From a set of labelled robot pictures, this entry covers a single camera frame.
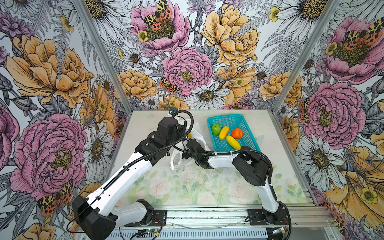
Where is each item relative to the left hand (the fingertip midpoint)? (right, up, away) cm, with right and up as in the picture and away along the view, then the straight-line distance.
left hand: (180, 129), depth 74 cm
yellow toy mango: (+32, -10, +25) cm, 42 cm away
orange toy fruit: (+36, -3, +27) cm, 45 cm away
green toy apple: (+21, -1, +28) cm, 35 cm away
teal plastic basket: (+32, -4, +34) cm, 47 cm away
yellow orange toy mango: (+27, -3, +29) cm, 40 cm away
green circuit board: (-13, -47, -4) cm, 48 cm away
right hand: (+1, -12, +21) cm, 25 cm away
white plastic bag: (-2, -18, +7) cm, 19 cm away
